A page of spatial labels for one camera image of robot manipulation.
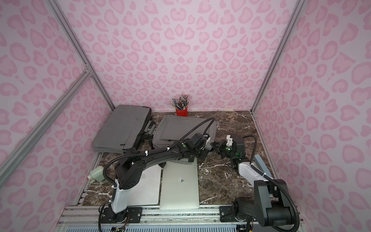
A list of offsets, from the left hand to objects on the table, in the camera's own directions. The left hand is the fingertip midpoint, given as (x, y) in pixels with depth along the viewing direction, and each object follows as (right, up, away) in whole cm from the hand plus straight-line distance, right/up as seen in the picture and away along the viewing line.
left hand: (208, 153), depth 87 cm
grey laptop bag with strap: (-25, +14, +15) cm, 32 cm away
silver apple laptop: (-35, -19, -7) cm, 40 cm away
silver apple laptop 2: (-17, -18, -4) cm, 25 cm away
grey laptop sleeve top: (-60, +12, +15) cm, 63 cm away
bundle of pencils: (-16, +33, +17) cm, 40 cm away
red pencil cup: (-17, +26, +22) cm, 38 cm away
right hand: (+1, +6, -2) cm, 7 cm away
